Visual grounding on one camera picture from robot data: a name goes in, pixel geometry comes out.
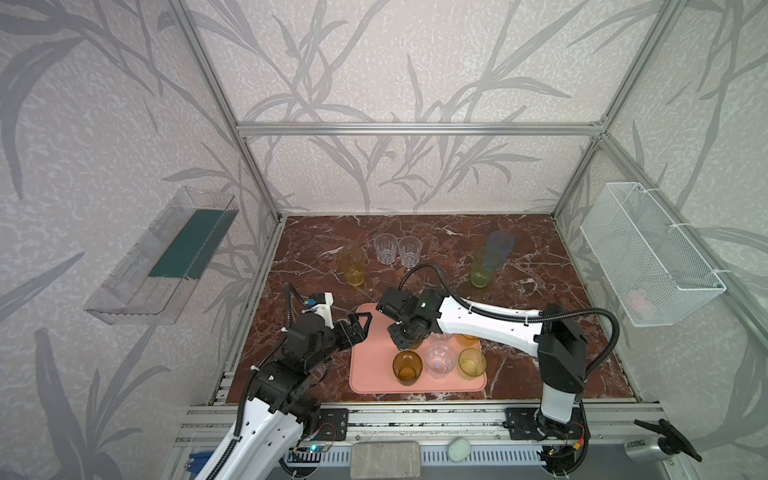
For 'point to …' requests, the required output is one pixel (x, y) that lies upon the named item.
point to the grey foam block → (385, 460)
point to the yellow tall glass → (353, 260)
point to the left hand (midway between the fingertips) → (365, 313)
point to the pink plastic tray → (371, 364)
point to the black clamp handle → (672, 442)
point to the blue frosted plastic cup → (499, 245)
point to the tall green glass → (481, 273)
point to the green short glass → (471, 363)
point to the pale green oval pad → (459, 449)
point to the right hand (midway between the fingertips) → (399, 328)
